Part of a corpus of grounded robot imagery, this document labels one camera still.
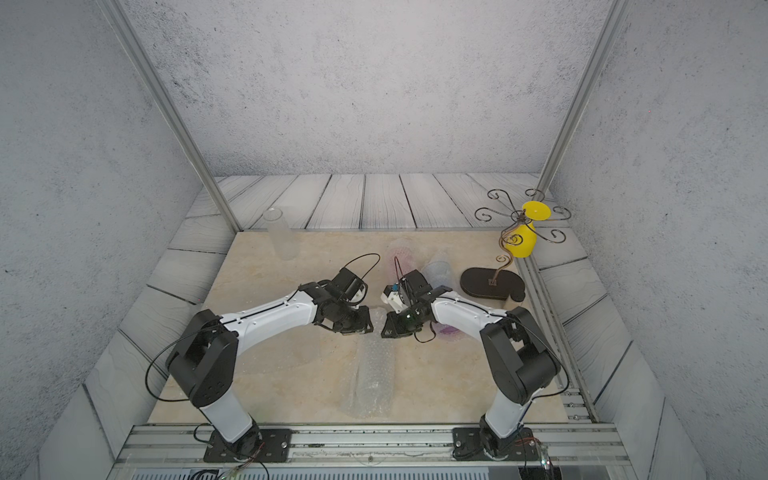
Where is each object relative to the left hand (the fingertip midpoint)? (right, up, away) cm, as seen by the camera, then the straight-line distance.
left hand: (376, 331), depth 85 cm
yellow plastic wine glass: (+36, +24, -11) cm, 45 cm away
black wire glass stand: (+40, +12, +16) cm, 45 cm away
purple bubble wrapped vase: (+20, +15, +13) cm, 28 cm away
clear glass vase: (-37, +27, +32) cm, 56 cm away
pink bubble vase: (+8, +20, +22) cm, 31 cm away
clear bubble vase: (-1, -12, -12) cm, 17 cm away
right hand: (+3, -1, 0) cm, 3 cm away
